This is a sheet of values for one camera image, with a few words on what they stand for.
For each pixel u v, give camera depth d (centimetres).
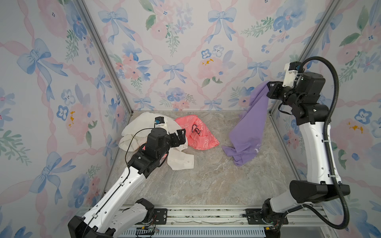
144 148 53
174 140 62
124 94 110
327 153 41
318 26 75
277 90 58
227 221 73
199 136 97
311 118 44
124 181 45
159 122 61
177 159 93
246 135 78
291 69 54
